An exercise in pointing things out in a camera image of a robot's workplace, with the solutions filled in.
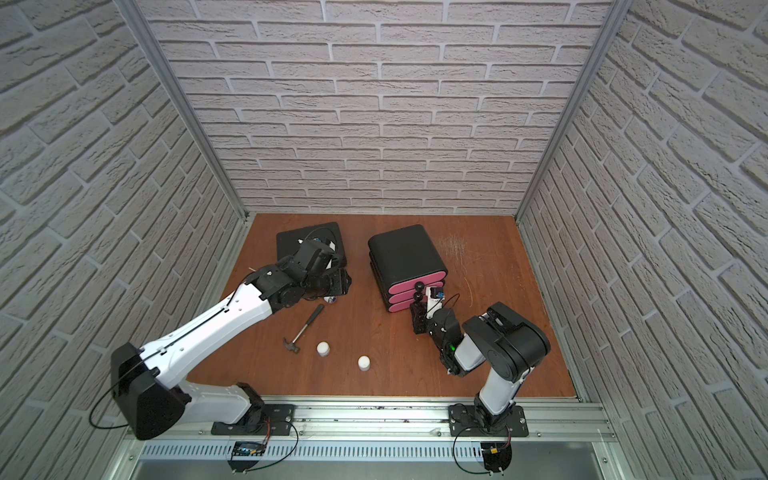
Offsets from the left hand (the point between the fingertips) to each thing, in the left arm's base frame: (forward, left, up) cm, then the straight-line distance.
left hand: (340, 271), depth 79 cm
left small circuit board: (-39, +22, -24) cm, 51 cm away
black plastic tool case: (+33, +10, -21) cm, 40 cm away
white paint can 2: (-19, -7, -18) cm, 27 cm away
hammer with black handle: (-13, +15, -19) cm, 28 cm away
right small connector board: (-40, -40, -19) cm, 60 cm away
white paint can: (-14, +6, -18) cm, 24 cm away
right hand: (-1, -23, -17) cm, 29 cm away
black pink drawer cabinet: (+7, -17, -3) cm, 18 cm away
